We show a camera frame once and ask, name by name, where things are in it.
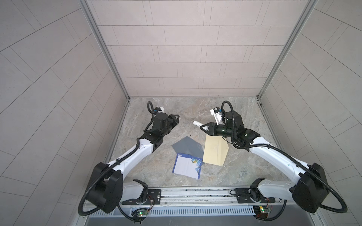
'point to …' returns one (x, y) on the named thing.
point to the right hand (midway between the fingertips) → (200, 129)
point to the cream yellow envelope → (216, 149)
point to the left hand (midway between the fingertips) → (182, 114)
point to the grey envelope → (188, 146)
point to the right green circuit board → (261, 211)
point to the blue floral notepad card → (188, 165)
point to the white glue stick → (197, 124)
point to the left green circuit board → (139, 212)
